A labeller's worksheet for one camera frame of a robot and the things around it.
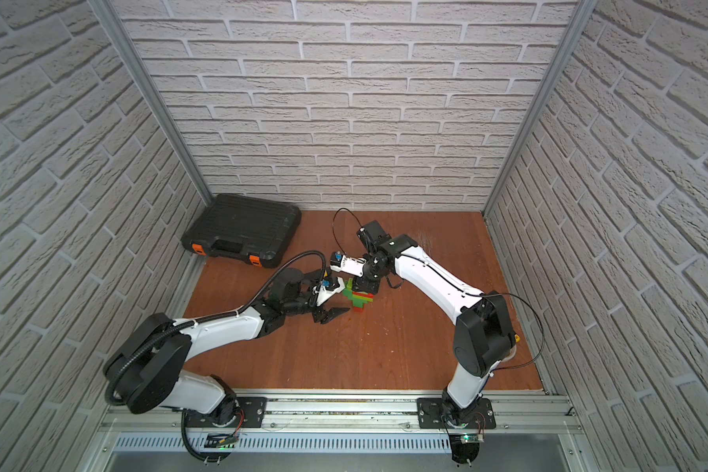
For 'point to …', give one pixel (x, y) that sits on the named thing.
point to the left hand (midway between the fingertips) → (347, 294)
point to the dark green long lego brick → (357, 303)
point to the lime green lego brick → (349, 284)
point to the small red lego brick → (358, 309)
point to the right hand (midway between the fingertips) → (366, 280)
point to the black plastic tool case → (258, 231)
